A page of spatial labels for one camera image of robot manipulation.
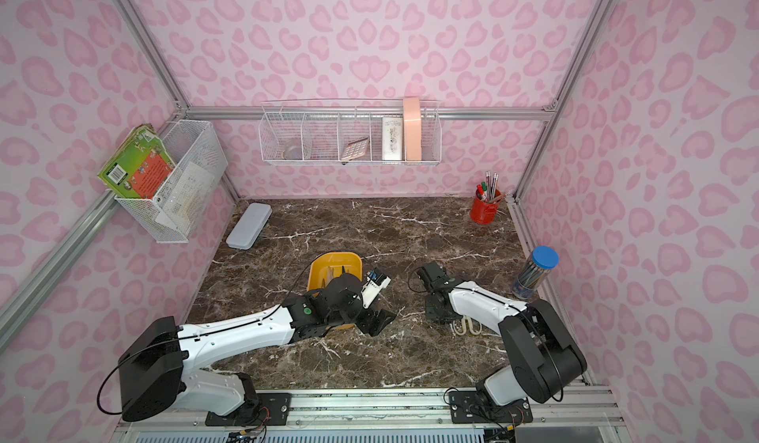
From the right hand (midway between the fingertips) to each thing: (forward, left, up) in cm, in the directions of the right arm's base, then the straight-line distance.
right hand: (439, 310), depth 91 cm
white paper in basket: (+18, +72, +30) cm, 80 cm away
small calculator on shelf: (+40, +26, +30) cm, 57 cm away
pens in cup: (+41, -19, +11) cm, 46 cm away
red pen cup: (+36, -19, +4) cm, 41 cm away
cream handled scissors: (-4, -7, +2) cm, 8 cm away
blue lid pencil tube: (+5, -25, +17) cm, 30 cm away
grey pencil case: (+31, +68, +3) cm, 75 cm away
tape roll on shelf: (+38, +46, +30) cm, 67 cm away
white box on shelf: (+42, +15, +33) cm, 55 cm away
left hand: (-4, +15, +14) cm, 21 cm away
